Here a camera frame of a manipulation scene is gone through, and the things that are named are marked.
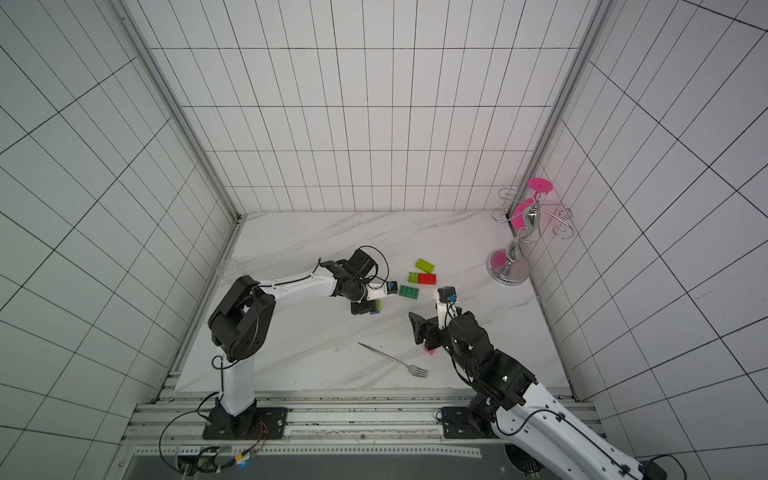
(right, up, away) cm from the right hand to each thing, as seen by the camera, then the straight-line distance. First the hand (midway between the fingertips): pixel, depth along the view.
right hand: (422, 305), depth 75 cm
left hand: (-16, -4, +18) cm, 24 cm away
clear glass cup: (-68, +7, +34) cm, 77 cm away
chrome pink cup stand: (+34, +7, +28) cm, 45 cm away
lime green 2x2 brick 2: (-12, -3, +15) cm, 20 cm away
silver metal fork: (-2, -19, +7) cm, 20 cm away
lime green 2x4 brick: (+4, +7, +29) cm, 30 cm away
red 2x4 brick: (+5, +3, +26) cm, 26 cm away
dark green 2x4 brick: (-2, 0, +21) cm, 21 cm away
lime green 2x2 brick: (0, +4, +26) cm, 26 cm away
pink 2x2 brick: (+4, -15, +9) cm, 18 cm away
